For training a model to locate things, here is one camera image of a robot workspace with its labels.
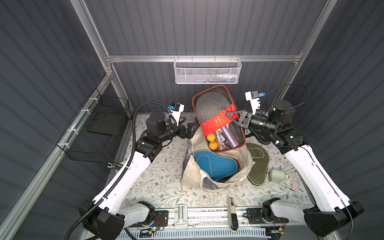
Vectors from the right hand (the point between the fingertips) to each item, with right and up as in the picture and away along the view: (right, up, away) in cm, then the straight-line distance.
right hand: (230, 114), depth 59 cm
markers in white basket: (+2, +26, +34) cm, 43 cm away
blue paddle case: (-1, -28, +27) cm, 39 cm away
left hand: (-14, -3, +7) cm, 16 cm away
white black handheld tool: (+4, -48, +10) cm, 49 cm away
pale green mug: (+31, -32, +21) cm, 49 cm away
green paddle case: (+23, -33, +28) cm, 49 cm away
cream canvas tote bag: (-15, -28, +11) cm, 34 cm away
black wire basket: (-66, -9, +14) cm, 68 cm away
